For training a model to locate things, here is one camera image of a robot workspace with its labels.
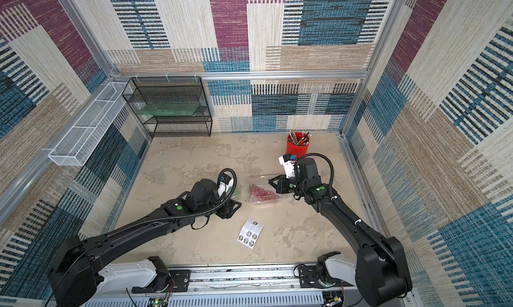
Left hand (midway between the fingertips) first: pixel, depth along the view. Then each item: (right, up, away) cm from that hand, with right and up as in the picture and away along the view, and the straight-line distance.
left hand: (236, 202), depth 79 cm
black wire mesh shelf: (-35, +51, +23) cm, 66 cm away
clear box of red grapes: (+9, +1, +13) cm, 16 cm away
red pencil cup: (+28, +21, +18) cm, 39 cm away
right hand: (+14, +7, +2) cm, 16 cm away
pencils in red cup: (+30, +25, +17) cm, 43 cm away
